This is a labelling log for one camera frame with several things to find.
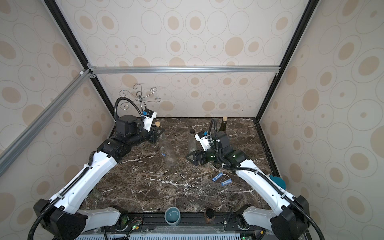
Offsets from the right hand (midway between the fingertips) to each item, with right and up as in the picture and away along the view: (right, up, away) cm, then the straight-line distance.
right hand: (197, 153), depth 74 cm
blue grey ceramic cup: (-12, -32, +1) cm, 34 cm away
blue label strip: (+15, -15, +16) cm, 26 cm away
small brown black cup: (+6, -27, -7) cm, 29 cm away
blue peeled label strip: (+17, -19, +13) cm, 29 cm away
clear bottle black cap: (-3, +2, +32) cm, 32 cm away
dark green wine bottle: (+14, +13, +6) cm, 20 cm away
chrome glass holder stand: (-34, +32, +11) cm, 48 cm away
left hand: (-15, +13, -3) cm, 20 cm away
